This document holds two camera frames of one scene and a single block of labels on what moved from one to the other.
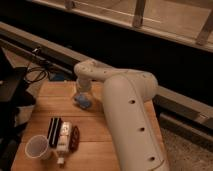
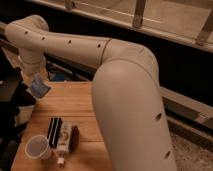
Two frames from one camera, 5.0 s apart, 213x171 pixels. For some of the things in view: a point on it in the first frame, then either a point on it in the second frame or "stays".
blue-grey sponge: x=82 y=100 to x=38 y=87
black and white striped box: x=54 y=130 stays
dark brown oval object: x=74 y=139 stays
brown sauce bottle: x=64 y=141 stays
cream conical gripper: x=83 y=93 to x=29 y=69
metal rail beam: x=181 y=111 stays
